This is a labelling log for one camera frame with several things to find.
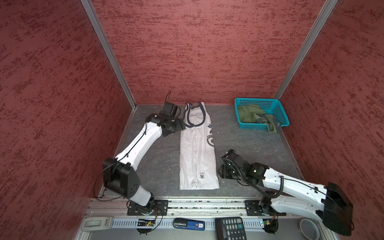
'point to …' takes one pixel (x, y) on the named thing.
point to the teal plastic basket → (272, 106)
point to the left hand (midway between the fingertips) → (178, 131)
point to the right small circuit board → (270, 225)
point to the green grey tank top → (250, 113)
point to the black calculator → (230, 228)
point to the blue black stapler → (188, 224)
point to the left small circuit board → (146, 222)
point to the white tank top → (198, 164)
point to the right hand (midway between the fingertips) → (221, 175)
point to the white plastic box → (95, 223)
